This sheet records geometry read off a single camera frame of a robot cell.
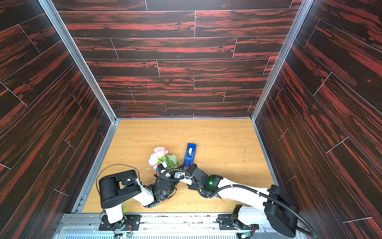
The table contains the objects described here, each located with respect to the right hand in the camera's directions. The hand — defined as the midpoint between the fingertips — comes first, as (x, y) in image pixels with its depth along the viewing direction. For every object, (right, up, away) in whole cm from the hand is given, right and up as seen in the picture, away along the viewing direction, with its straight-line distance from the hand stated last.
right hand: (193, 171), depth 83 cm
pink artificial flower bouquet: (-18, +9, -2) cm, 21 cm away
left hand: (-4, +2, -1) cm, 5 cm away
